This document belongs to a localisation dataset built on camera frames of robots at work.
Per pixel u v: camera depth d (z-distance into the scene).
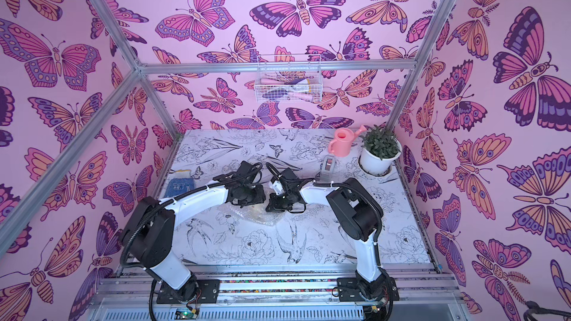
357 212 0.51
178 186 1.00
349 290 0.72
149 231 0.46
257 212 0.91
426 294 0.73
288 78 0.95
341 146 1.05
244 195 0.71
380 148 0.92
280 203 0.84
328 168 1.03
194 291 0.69
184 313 0.72
